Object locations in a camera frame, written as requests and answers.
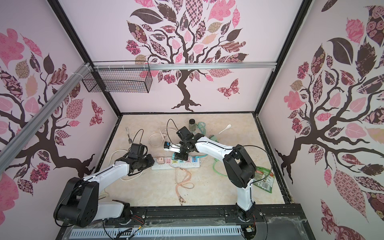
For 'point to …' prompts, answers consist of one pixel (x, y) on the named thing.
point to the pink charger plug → (160, 160)
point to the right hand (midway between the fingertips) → (176, 152)
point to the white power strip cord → (124, 150)
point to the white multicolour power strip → (192, 162)
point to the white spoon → (228, 126)
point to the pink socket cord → (163, 135)
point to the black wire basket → (120, 76)
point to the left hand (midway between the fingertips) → (154, 163)
